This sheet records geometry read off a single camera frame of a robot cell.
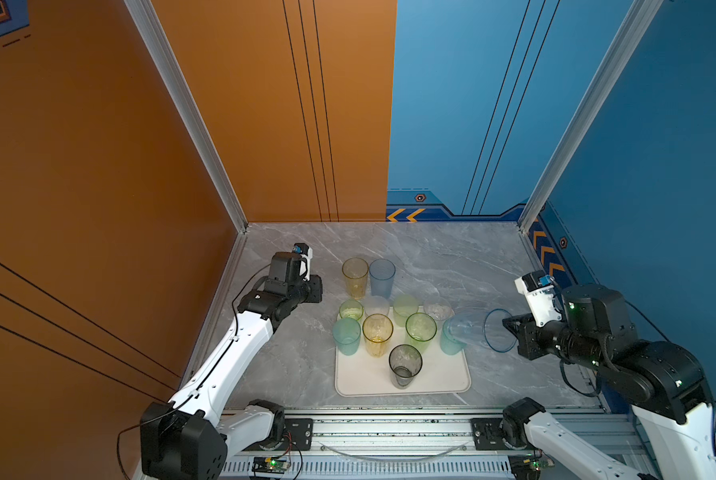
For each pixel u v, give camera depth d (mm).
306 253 720
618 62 771
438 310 922
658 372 340
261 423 603
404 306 874
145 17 696
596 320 401
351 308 923
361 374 831
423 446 734
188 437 378
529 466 699
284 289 590
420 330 855
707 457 338
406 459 706
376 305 885
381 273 889
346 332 875
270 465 707
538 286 498
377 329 777
